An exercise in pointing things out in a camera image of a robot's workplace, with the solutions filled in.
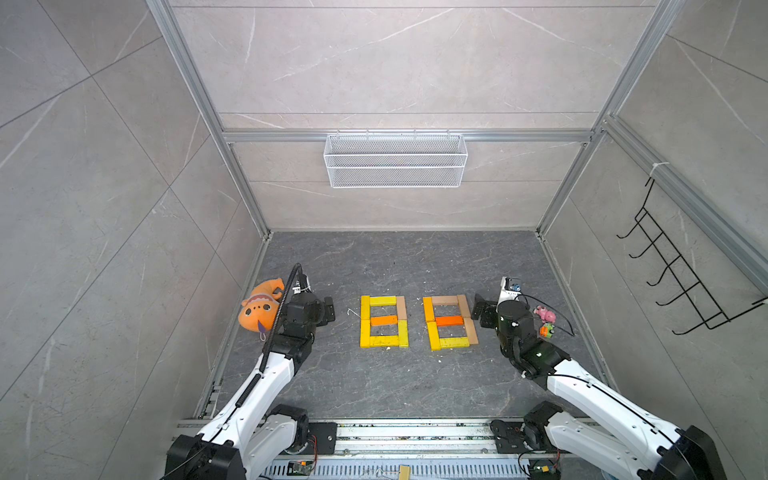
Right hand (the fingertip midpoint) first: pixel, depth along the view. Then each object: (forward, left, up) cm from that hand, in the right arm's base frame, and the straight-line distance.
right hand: (495, 297), depth 81 cm
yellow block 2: (+4, +38, -14) cm, 40 cm away
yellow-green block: (-4, +26, -15) cm, 30 cm away
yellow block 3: (-6, +31, -14) cm, 35 cm away
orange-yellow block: (+7, +17, -16) cm, 24 cm away
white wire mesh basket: (+47, +27, +14) cm, 56 cm away
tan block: (+5, +26, -14) cm, 30 cm away
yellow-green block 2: (-6, +10, -15) cm, 19 cm away
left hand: (+2, +51, -1) cm, 51 cm away
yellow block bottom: (-3, +37, -15) cm, 40 cm away
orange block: (+1, +32, -15) cm, 35 cm away
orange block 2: (+1, +11, -15) cm, 18 cm away
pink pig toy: (+2, -21, -15) cm, 26 cm away
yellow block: (+8, +32, -14) cm, 36 cm away
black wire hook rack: (-10, -38, +14) cm, 42 cm away
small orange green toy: (-3, -19, -15) cm, 24 cm away
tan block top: (-4, +4, -15) cm, 16 cm away
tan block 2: (+9, +11, -16) cm, 21 cm away
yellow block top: (-7, +16, -15) cm, 23 cm away
